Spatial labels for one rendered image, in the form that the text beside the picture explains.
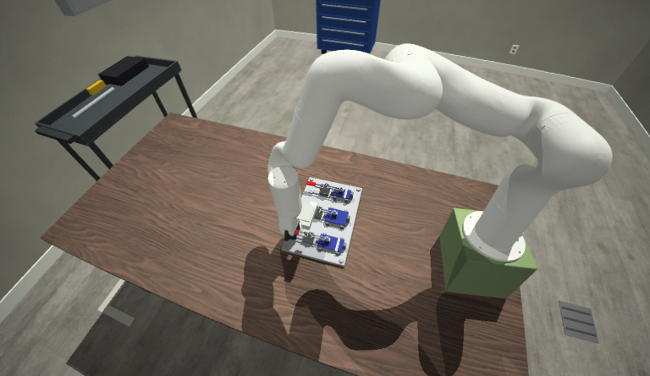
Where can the blue rectangular block with white slot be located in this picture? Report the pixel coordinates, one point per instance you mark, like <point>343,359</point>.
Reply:
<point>346,194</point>

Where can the blue metal plate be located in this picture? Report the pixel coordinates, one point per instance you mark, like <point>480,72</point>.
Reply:
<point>340,219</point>

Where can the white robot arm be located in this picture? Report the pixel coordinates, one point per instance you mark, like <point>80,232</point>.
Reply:
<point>570,152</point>

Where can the blue rectangular block with white band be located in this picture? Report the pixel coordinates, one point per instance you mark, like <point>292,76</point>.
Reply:
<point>335,244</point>

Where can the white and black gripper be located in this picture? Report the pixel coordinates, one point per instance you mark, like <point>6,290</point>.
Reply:
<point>290,224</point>

